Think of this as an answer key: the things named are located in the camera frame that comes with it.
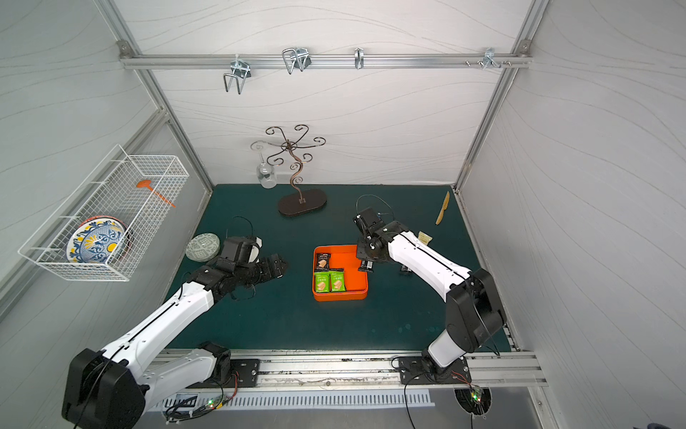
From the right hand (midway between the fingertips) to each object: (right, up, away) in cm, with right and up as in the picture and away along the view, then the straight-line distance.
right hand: (367, 250), depth 86 cm
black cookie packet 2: (+14, -7, +7) cm, 17 cm away
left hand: (-28, -5, -5) cm, 29 cm away
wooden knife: (+35, +14, +27) cm, 47 cm away
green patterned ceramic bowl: (-61, 0, +12) cm, 62 cm away
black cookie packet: (-15, -5, +7) cm, 18 cm away
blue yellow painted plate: (-65, +6, -24) cm, 70 cm away
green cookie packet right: (-10, -10, +3) cm, 14 cm away
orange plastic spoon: (-66, +21, -8) cm, 70 cm away
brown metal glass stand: (-31, +15, +26) cm, 43 cm away
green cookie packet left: (-15, -10, +2) cm, 18 cm away
